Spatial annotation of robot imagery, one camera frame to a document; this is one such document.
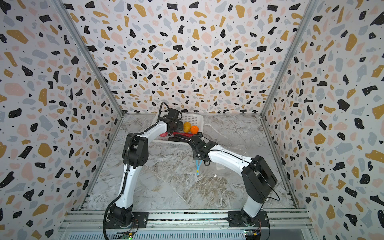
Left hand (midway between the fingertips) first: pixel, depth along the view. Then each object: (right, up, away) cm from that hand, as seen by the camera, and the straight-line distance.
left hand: (179, 124), depth 106 cm
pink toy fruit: (-5, -6, -27) cm, 28 cm away
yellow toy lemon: (+5, -2, -1) cm, 6 cm away
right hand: (+13, -16, -19) cm, 28 cm away
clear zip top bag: (+21, -30, -15) cm, 39 cm away
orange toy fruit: (+11, -4, 0) cm, 11 cm away
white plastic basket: (+10, +3, +3) cm, 11 cm away
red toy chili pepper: (+4, -7, 0) cm, 8 cm away
